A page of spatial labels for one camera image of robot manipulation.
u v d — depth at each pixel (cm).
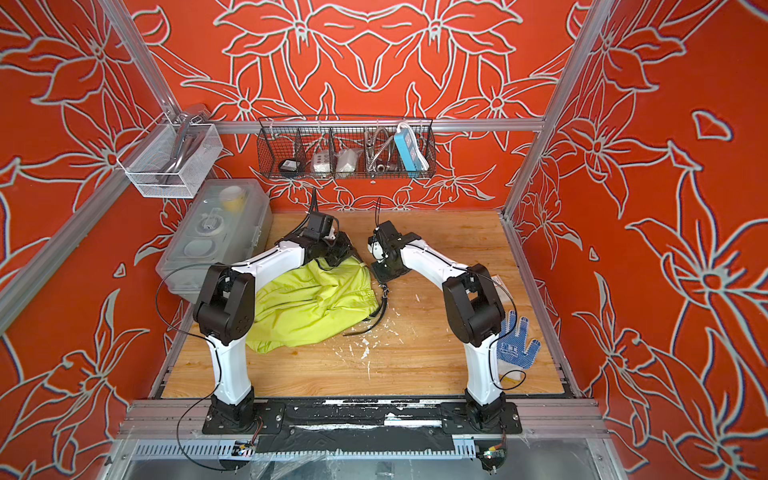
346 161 95
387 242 76
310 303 83
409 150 87
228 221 97
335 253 84
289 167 95
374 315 90
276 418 73
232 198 102
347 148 98
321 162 93
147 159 78
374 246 92
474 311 51
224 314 52
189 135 86
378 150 83
